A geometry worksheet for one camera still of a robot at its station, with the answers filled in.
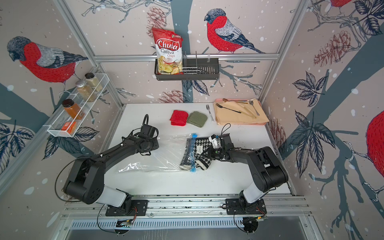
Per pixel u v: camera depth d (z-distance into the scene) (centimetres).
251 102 121
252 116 112
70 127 65
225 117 111
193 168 83
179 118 106
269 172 46
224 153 74
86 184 43
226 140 76
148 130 73
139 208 73
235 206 73
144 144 68
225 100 122
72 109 67
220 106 119
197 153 89
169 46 78
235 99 122
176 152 88
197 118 107
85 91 75
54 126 65
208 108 118
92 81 80
